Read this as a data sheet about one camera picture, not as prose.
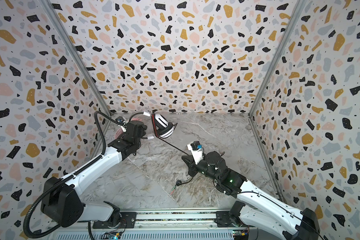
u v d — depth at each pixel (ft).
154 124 2.51
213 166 1.71
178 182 2.74
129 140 2.02
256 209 1.59
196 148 1.92
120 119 2.29
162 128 2.55
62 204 1.33
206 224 2.40
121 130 2.35
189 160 2.06
